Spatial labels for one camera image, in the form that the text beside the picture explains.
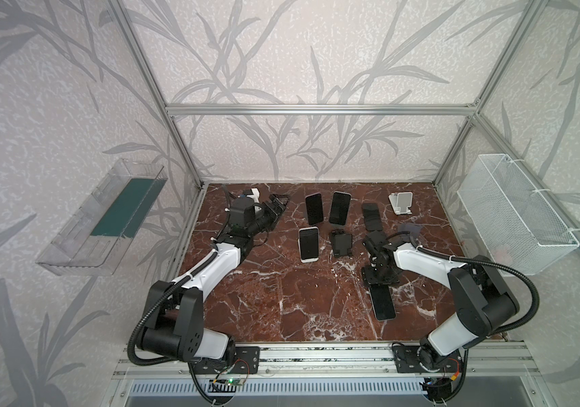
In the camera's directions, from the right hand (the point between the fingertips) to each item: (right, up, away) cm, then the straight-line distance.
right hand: (372, 275), depth 91 cm
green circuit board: (-44, -24, -20) cm, 54 cm away
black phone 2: (-11, +24, +7) cm, 28 cm away
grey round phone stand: (+20, +16, +12) cm, 28 cm away
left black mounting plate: (-41, -20, -19) cm, 49 cm away
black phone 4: (+5, +21, +18) cm, 28 cm away
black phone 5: (-2, +16, -14) cm, 21 cm away
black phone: (-21, +26, +8) cm, 34 cm away
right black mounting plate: (+5, -20, -18) cm, 27 cm away
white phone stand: (+17, +27, +16) cm, 35 cm away
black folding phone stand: (-10, +11, +4) cm, 16 cm away
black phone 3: (+2, -7, -7) cm, 10 cm away
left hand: (-29, +28, -9) cm, 42 cm away
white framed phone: (-23, +14, -3) cm, 27 cm away
